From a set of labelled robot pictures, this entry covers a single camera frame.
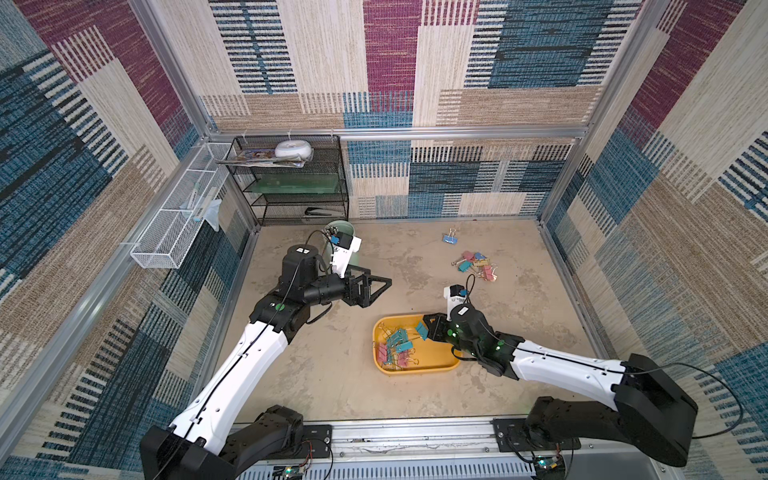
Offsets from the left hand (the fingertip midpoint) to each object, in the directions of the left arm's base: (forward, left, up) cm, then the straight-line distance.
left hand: (377, 276), depth 69 cm
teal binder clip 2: (-4, -5, -26) cm, 27 cm away
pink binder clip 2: (+19, -36, -27) cm, 49 cm away
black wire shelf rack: (+46, +30, -7) cm, 56 cm away
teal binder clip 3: (+23, -29, -27) cm, 46 cm away
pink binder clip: (-7, 0, -26) cm, 27 cm away
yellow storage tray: (-8, -14, -28) cm, 32 cm away
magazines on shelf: (+40, +34, +5) cm, 53 cm away
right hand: (0, -11, -18) cm, 21 cm away
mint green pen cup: (+31, +12, -15) cm, 37 cm away
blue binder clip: (+37, -26, -29) cm, 54 cm away
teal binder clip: (-4, -12, -21) cm, 24 cm away
